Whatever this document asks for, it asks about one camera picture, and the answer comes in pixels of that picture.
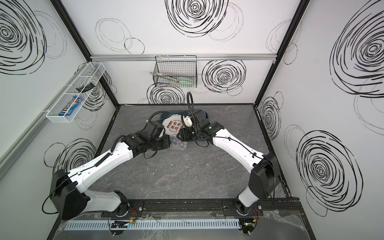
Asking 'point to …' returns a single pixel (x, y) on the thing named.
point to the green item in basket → (187, 82)
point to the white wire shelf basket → (91, 73)
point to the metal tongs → (170, 77)
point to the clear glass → (175, 143)
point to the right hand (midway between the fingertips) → (177, 136)
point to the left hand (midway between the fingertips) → (173, 142)
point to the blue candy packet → (71, 106)
